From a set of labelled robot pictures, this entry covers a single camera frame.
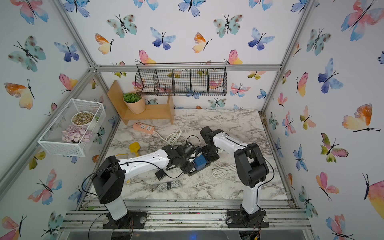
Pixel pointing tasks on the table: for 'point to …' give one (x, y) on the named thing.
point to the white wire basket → (50, 140)
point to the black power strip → (193, 170)
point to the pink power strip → (144, 127)
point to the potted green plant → (135, 102)
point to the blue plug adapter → (200, 162)
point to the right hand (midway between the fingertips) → (204, 157)
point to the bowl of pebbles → (83, 118)
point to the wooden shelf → (151, 110)
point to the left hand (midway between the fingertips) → (191, 163)
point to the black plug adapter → (160, 174)
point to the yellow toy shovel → (134, 147)
